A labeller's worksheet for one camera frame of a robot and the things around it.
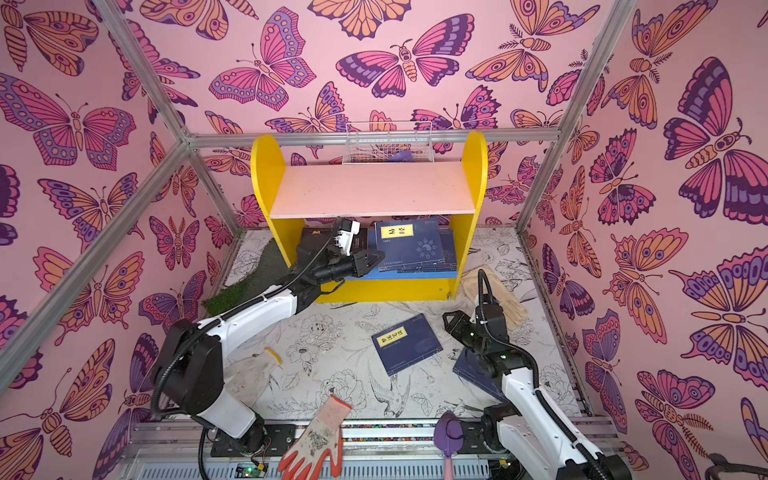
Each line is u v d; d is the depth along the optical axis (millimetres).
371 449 730
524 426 601
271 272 1026
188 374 443
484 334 621
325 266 682
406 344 901
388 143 973
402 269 790
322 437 731
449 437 717
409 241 810
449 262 876
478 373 701
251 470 726
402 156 945
